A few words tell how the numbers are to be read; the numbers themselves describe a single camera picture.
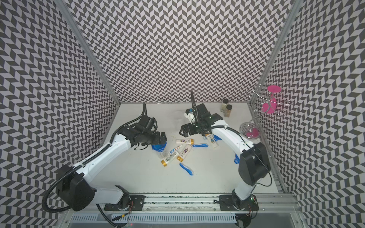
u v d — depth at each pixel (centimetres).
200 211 72
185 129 73
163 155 86
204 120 60
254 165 56
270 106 74
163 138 72
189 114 76
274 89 79
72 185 39
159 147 77
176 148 91
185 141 94
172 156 87
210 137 94
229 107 103
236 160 89
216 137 96
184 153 89
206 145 94
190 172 83
